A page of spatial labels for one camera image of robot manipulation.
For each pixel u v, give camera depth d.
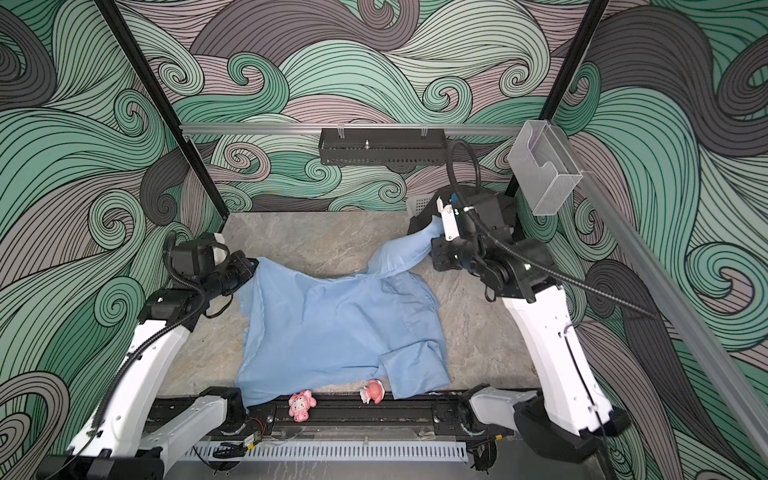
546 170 0.78
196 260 0.54
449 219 0.53
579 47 0.76
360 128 0.92
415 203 1.14
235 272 0.64
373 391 0.76
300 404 0.73
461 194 1.13
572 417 0.34
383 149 0.95
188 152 1.00
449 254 0.53
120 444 0.37
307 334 0.87
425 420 0.74
